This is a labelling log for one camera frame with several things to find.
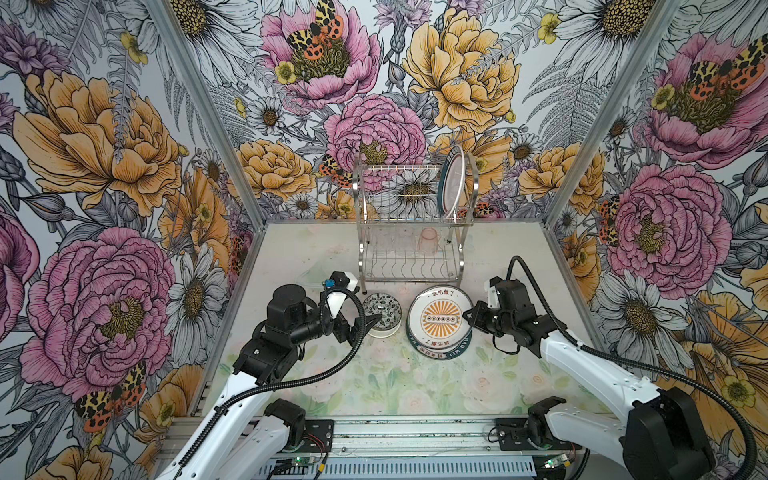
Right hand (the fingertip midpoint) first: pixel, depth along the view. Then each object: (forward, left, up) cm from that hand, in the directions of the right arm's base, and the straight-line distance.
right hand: (463, 324), depth 84 cm
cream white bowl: (-1, +22, -3) cm, 22 cm away
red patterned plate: (+4, +7, -3) cm, 9 cm away
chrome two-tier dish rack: (+30, +15, +5) cm, 34 cm away
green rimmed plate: (+33, +2, +24) cm, 40 cm away
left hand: (-3, +26, +15) cm, 30 cm away
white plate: (-4, +7, -2) cm, 8 cm away
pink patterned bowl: (+8, +21, -3) cm, 23 cm away
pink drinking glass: (+29, +7, +2) cm, 30 cm away
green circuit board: (-29, +42, -9) cm, 52 cm away
